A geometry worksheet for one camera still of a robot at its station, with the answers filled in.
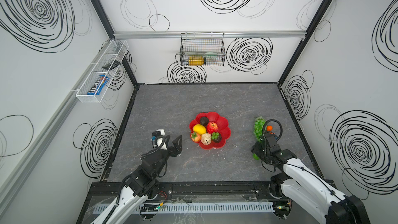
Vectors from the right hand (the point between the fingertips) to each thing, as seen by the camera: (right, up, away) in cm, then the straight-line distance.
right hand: (254, 149), depth 86 cm
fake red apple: (-24, +12, +3) cm, 27 cm away
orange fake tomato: (+11, +11, +6) cm, 16 cm away
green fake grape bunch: (+6, +14, +8) cm, 17 cm away
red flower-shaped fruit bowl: (-17, +10, +6) cm, 21 cm away
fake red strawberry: (-33, +8, -3) cm, 34 cm away
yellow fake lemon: (-31, +10, +4) cm, 33 cm away
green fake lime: (-2, -2, -6) cm, 7 cm away
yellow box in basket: (-33, +50, +2) cm, 60 cm away
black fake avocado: (-28, +15, +5) cm, 32 cm away
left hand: (-42, +9, -9) cm, 44 cm away
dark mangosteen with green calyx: (-22, +7, 0) cm, 23 cm away
